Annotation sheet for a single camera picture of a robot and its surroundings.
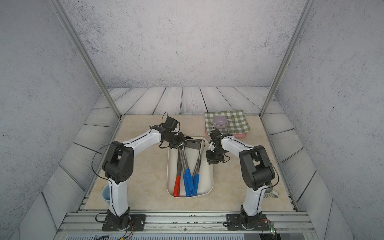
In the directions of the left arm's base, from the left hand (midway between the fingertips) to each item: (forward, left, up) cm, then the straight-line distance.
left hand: (190, 145), depth 93 cm
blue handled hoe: (-9, -4, -6) cm, 12 cm away
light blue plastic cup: (-26, +43, -4) cm, 51 cm away
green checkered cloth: (+25, -36, -8) cm, 44 cm away
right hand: (-9, -11, -6) cm, 16 cm away
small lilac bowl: (+25, -22, -6) cm, 34 cm away
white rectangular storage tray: (-19, -9, -9) cm, 23 cm away
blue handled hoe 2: (-18, -3, -5) cm, 19 cm away
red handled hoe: (-20, +7, -5) cm, 22 cm away
